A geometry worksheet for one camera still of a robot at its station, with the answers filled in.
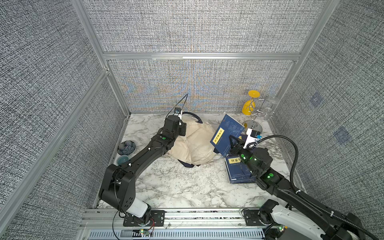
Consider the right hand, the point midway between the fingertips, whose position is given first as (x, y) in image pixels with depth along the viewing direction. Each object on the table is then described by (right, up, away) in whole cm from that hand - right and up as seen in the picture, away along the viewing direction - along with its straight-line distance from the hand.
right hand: (231, 133), depth 71 cm
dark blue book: (-4, -4, +6) cm, 8 cm away
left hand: (-23, +7, +14) cm, 28 cm away
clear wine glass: (+32, +16, +30) cm, 47 cm away
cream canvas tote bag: (-16, -10, +28) cm, 34 cm away
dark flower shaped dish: (-61, -11, +26) cm, 67 cm away
